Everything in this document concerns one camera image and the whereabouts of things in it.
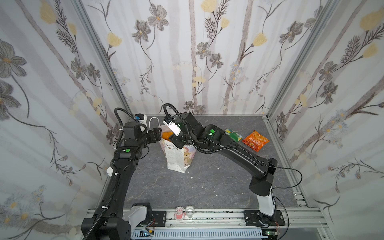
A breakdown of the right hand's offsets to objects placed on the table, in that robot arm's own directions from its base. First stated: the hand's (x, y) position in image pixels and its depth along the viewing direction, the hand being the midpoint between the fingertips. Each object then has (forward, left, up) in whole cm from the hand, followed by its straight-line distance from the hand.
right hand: (171, 128), depth 67 cm
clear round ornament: (-29, -11, -33) cm, 45 cm away
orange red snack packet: (+16, -54, -31) cm, 65 cm away
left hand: (+6, +11, -7) cm, 14 cm away
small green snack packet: (+20, -40, -32) cm, 55 cm away
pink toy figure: (-31, -5, -31) cm, 44 cm away
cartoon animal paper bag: (-4, -3, -23) cm, 24 cm away
